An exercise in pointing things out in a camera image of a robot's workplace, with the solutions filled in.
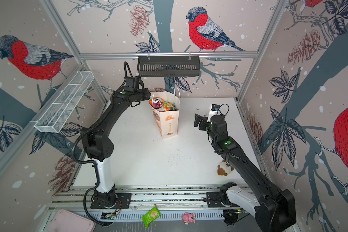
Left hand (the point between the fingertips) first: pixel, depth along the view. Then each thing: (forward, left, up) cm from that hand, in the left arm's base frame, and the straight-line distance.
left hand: (149, 92), depth 89 cm
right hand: (-19, -31, -1) cm, 36 cm away
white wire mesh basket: (-18, +48, +2) cm, 51 cm away
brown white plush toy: (-39, -45, -25) cm, 65 cm away
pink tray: (-63, +36, -26) cm, 77 cm away
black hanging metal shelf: (+28, -11, +1) cm, 30 cm away
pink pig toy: (-62, -22, -24) cm, 70 cm away
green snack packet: (-61, -4, -25) cm, 67 cm away
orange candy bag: (-7, -12, -6) cm, 15 cm away
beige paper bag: (-17, -12, -8) cm, 22 cm away
